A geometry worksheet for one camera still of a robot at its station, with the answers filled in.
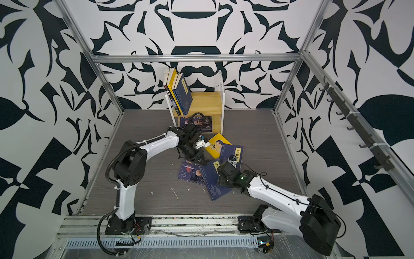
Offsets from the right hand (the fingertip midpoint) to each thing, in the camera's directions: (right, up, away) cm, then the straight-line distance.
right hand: (223, 178), depth 83 cm
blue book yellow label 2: (+4, +12, +14) cm, 19 cm away
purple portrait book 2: (-17, +1, +7) cm, 19 cm away
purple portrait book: (-11, +29, +24) cm, 39 cm away
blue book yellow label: (-21, +45, +4) cm, 50 cm away
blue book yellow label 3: (-7, +3, +4) cm, 9 cm away
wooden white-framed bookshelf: (-9, +39, +12) cm, 42 cm away
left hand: (-9, +8, +2) cm, 12 cm away
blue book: (-24, +42, -4) cm, 48 cm away
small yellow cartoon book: (-3, +14, +16) cm, 22 cm away
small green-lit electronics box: (+17, -25, -12) cm, 32 cm away
